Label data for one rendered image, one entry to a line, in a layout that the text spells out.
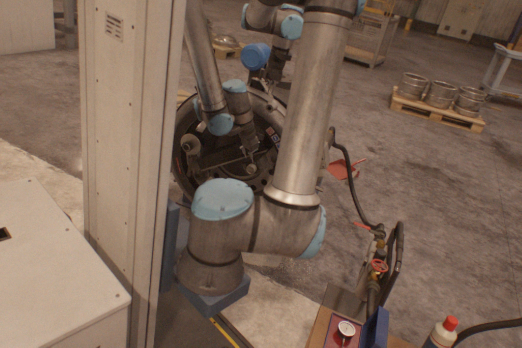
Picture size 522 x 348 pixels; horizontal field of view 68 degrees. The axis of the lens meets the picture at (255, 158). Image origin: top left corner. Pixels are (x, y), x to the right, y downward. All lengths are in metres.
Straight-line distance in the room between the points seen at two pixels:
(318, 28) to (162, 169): 0.47
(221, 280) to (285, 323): 1.02
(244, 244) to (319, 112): 0.37
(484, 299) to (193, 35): 2.26
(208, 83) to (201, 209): 0.50
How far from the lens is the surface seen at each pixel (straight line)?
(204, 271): 1.05
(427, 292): 2.59
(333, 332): 1.45
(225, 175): 2.11
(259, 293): 2.13
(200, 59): 1.27
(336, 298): 2.24
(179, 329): 1.53
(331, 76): 0.93
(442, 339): 1.39
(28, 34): 5.48
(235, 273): 1.08
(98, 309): 0.91
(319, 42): 0.93
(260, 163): 1.77
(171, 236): 1.05
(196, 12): 1.24
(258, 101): 1.77
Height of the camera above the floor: 1.54
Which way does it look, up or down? 28 degrees down
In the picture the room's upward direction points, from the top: 12 degrees clockwise
